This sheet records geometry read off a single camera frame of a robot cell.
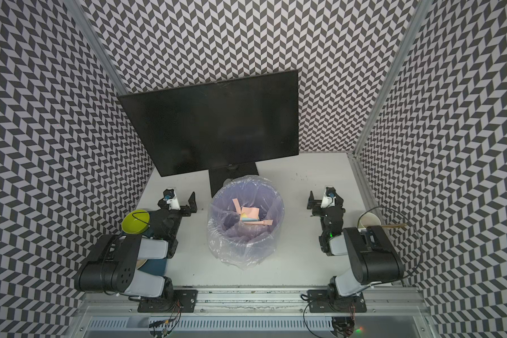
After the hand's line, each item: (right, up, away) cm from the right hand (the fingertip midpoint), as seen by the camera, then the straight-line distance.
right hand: (322, 194), depth 90 cm
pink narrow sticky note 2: (-24, -8, -16) cm, 30 cm away
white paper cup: (+22, -12, +3) cm, 25 cm away
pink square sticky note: (-31, -6, -8) cm, 32 cm away
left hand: (-60, +1, -1) cm, 60 cm away
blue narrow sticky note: (-31, -9, -8) cm, 34 cm away
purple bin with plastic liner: (-32, -11, -31) cm, 46 cm away
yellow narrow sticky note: (-33, -7, -9) cm, 35 cm away
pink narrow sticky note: (-36, -2, -11) cm, 38 cm away
